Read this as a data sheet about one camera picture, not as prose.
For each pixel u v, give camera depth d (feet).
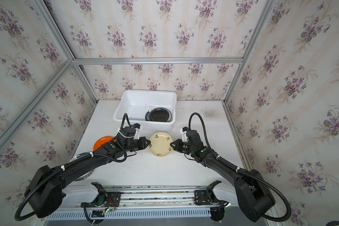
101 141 3.06
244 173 1.47
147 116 3.52
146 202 2.40
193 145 2.10
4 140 1.76
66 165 1.48
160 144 2.70
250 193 1.34
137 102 3.80
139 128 2.49
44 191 1.29
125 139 2.04
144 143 2.31
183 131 2.55
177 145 2.39
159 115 3.45
